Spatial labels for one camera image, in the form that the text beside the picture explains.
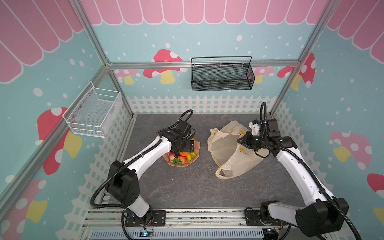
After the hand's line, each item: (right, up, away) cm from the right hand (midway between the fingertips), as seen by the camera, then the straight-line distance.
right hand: (236, 139), depth 77 cm
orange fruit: (-29, -10, +12) cm, 33 cm away
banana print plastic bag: (-2, -10, -2) cm, 10 cm away
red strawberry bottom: (-29, -13, +12) cm, 34 cm away
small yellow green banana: (-26, -11, +14) cm, 32 cm away
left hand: (-28, -6, +7) cm, 29 cm away
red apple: (-38, -13, +20) cm, 45 cm away
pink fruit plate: (-21, -6, +19) cm, 29 cm away
